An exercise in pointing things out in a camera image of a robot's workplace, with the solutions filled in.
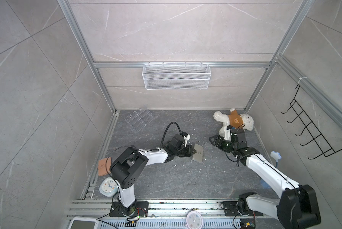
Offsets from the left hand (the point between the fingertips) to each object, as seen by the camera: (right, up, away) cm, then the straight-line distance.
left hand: (199, 150), depth 86 cm
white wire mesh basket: (-14, +51, +14) cm, 55 cm away
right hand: (+9, +7, -1) cm, 11 cm away
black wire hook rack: (+48, +6, -28) cm, 56 cm away
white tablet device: (-59, -31, -19) cm, 70 cm away
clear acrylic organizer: (-42, +20, +21) cm, 51 cm away
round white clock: (-6, -31, -18) cm, 36 cm away
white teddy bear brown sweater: (+28, +19, +15) cm, 37 cm away
